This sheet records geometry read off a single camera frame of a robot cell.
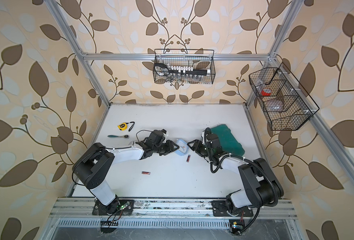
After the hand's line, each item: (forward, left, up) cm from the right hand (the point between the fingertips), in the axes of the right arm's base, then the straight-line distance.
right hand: (189, 145), depth 89 cm
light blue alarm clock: (0, +4, -3) cm, 5 cm away
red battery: (-5, +1, -6) cm, 8 cm away
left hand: (0, +8, +1) cm, 8 cm away
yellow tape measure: (+20, +46, -4) cm, 50 cm away
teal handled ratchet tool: (+12, +43, -5) cm, 45 cm away
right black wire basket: (+7, -48, +26) cm, 55 cm away
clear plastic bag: (+5, -41, +27) cm, 50 cm away
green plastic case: (+5, -26, -5) cm, 27 cm away
